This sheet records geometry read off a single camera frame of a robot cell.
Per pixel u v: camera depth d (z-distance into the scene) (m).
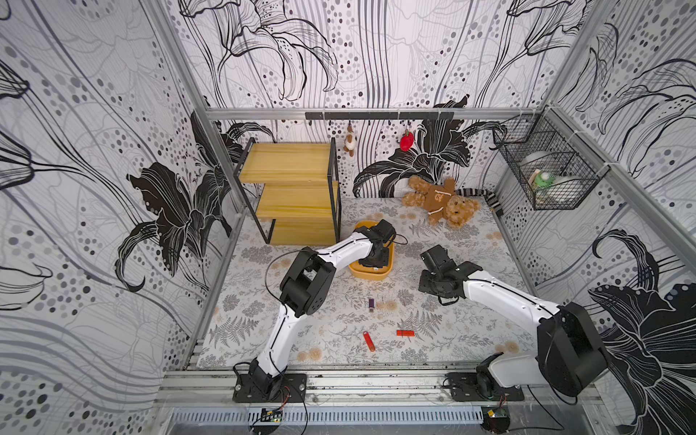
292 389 0.74
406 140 0.95
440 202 1.08
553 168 0.79
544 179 0.78
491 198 1.19
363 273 0.90
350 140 0.93
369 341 0.82
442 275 0.65
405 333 0.83
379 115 0.94
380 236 0.77
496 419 0.70
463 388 0.72
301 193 1.01
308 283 0.56
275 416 0.72
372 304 0.88
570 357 0.41
